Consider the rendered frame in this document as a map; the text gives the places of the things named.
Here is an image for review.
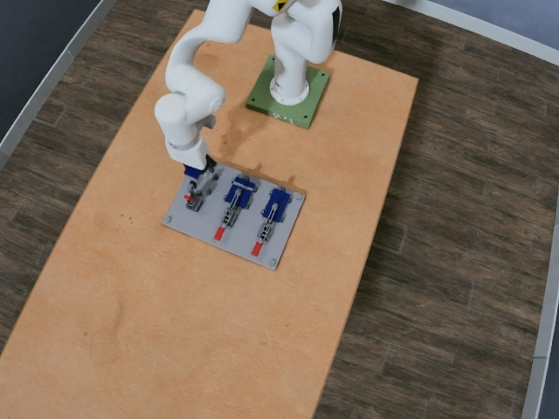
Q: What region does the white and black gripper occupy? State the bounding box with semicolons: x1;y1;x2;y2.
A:
165;135;217;175

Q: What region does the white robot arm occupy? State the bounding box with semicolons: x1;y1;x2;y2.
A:
155;0;342;151

